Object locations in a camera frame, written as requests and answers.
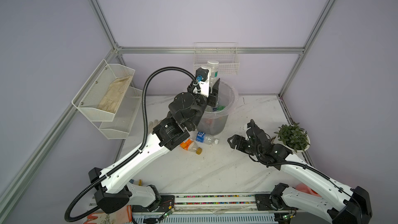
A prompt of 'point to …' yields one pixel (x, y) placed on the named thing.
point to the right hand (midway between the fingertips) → (231, 141)
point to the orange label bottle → (189, 144)
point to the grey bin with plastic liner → (214, 120)
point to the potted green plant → (294, 137)
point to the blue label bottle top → (205, 138)
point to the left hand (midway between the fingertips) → (210, 78)
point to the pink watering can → (302, 187)
